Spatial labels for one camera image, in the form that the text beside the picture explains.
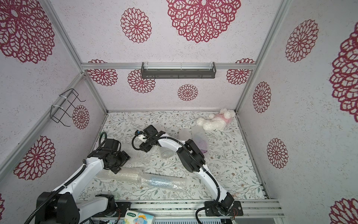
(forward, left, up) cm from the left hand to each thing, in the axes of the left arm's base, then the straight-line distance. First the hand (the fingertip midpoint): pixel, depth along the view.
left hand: (127, 162), depth 85 cm
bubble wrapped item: (+27, -37, -9) cm, 47 cm away
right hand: (+16, -6, -4) cm, 17 cm away
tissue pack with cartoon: (-28, -10, +1) cm, 30 cm away
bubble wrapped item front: (-11, -23, 0) cm, 26 cm away
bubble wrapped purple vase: (+18, -46, -2) cm, 50 cm away
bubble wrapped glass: (+6, -24, +1) cm, 24 cm away
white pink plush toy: (+28, -59, +3) cm, 65 cm away
